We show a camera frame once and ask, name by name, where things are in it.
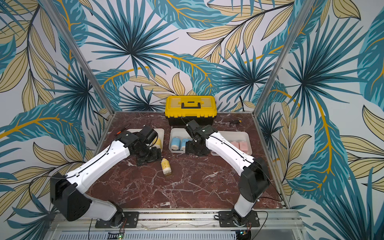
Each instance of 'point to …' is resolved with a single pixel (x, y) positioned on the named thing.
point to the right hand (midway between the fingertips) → (192, 152)
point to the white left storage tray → (134, 130)
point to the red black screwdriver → (120, 132)
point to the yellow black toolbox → (179, 109)
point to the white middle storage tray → (182, 133)
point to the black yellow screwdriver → (238, 121)
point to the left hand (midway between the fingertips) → (154, 163)
